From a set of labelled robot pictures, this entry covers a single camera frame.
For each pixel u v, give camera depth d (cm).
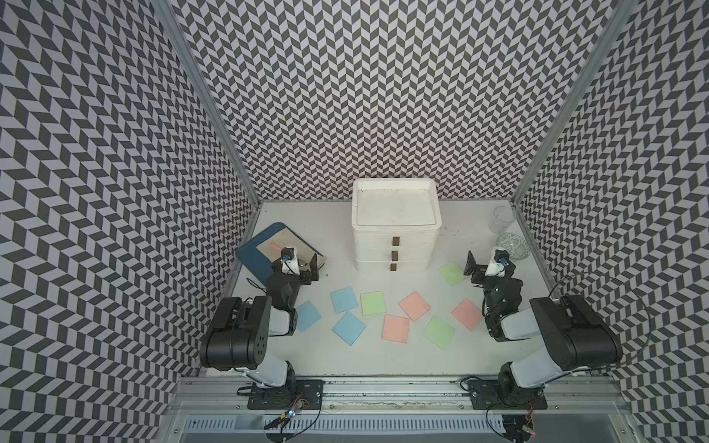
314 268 83
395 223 81
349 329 85
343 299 91
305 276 81
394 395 75
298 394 70
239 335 45
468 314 89
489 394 73
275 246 105
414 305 91
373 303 89
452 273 99
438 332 83
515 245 100
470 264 84
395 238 82
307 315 88
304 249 107
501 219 105
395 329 85
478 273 80
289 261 76
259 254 102
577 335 46
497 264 75
